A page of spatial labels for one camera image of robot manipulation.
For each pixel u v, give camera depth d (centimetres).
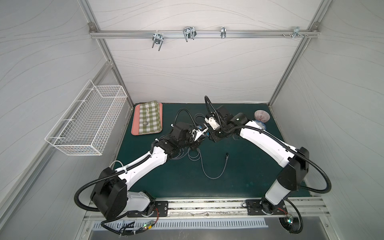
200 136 69
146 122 108
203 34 78
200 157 90
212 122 73
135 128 105
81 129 67
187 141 66
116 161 90
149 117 111
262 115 111
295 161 44
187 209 75
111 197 40
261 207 66
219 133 67
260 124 104
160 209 73
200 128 66
